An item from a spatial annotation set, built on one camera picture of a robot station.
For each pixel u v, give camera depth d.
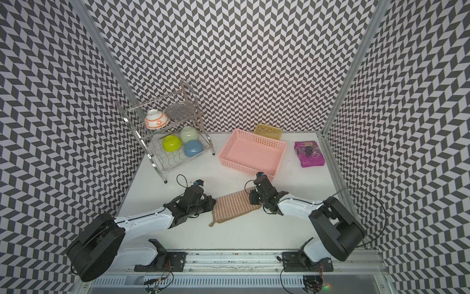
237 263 0.74
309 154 1.02
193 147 1.01
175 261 0.72
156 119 0.81
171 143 1.01
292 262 0.73
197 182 0.80
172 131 0.87
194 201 0.68
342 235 0.43
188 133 1.06
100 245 0.41
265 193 0.69
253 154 1.08
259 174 0.83
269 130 1.23
